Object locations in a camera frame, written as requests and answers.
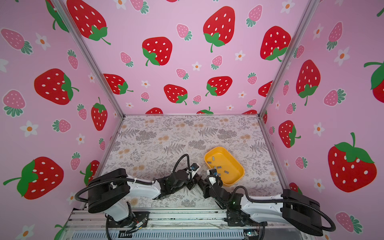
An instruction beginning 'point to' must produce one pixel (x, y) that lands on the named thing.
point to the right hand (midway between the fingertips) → (200, 183)
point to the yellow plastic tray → (227, 166)
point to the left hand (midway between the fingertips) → (199, 173)
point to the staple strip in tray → (209, 162)
